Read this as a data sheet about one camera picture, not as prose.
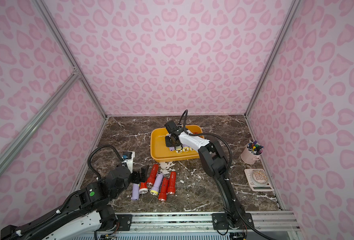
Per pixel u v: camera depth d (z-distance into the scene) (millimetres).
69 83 839
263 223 737
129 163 626
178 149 954
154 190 805
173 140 756
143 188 813
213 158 585
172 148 951
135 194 801
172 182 836
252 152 859
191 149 979
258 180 844
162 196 798
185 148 974
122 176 518
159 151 985
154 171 885
